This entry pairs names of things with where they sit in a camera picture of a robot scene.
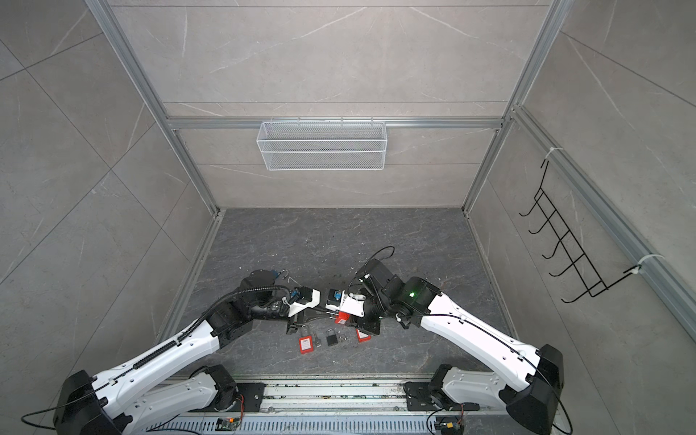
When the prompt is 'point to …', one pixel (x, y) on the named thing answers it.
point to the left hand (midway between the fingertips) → (328, 306)
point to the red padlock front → (362, 337)
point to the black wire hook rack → (582, 268)
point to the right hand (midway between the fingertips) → (349, 312)
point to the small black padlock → (331, 337)
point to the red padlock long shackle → (342, 317)
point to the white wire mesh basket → (323, 145)
